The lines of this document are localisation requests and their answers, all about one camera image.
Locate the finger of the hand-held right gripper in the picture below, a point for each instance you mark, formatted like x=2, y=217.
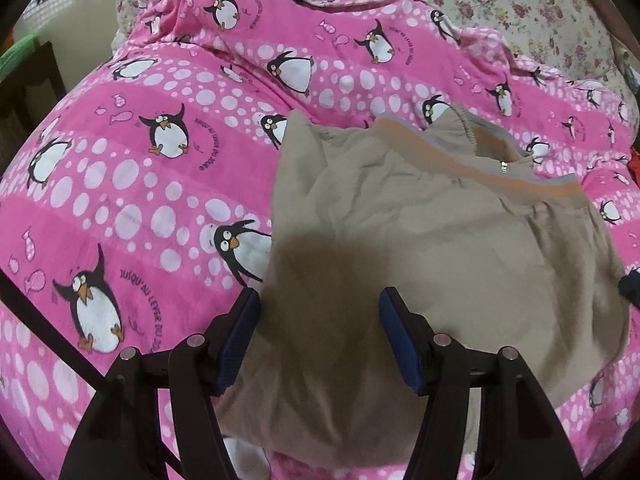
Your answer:
x=631, y=287

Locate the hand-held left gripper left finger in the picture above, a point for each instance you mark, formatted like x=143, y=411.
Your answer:
x=237, y=350

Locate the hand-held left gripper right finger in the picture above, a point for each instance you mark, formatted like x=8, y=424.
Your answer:
x=400, y=345

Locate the beige zip jacket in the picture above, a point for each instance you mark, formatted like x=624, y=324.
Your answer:
x=400, y=240

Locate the red cloth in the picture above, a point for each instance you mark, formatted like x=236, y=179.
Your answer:
x=635, y=165

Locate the pink penguin print blanket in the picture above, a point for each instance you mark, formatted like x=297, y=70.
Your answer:
x=175, y=200

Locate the floral bed sheet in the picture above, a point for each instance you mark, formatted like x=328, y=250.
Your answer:
x=525, y=5

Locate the dark wooden furniture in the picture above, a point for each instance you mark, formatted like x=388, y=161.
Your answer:
x=30, y=95

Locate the green plastic object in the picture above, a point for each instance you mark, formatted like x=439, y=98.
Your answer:
x=17, y=55

